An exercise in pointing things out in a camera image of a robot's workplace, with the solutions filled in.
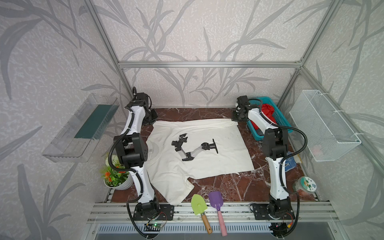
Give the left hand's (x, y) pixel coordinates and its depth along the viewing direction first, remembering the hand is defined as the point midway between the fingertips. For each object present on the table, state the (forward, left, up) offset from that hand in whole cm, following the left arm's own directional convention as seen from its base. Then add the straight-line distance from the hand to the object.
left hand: (156, 114), depth 94 cm
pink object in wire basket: (-28, -87, +6) cm, 91 cm away
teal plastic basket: (+1, -61, +12) cm, 62 cm away
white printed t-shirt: (-32, -11, -16) cm, 38 cm away
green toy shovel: (-49, -29, -14) cm, 58 cm away
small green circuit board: (-58, -6, -16) cm, 60 cm away
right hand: (+8, -53, -7) cm, 54 cm away
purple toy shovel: (-46, -38, -14) cm, 61 cm away
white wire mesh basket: (-25, -85, +17) cm, 90 cm away
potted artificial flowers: (-40, +10, -2) cm, 41 cm away
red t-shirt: (+12, -77, -8) cm, 78 cm away
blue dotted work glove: (-25, -85, -15) cm, 89 cm away
